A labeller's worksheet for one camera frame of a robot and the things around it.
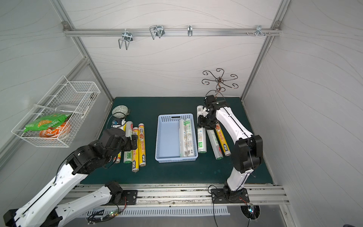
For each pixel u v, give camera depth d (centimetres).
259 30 77
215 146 89
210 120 72
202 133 80
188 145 89
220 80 88
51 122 55
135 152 86
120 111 111
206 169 84
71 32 78
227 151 88
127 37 78
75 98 78
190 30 73
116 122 58
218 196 73
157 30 77
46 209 39
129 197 73
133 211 70
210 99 69
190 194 75
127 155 84
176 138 95
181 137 93
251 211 72
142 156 85
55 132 62
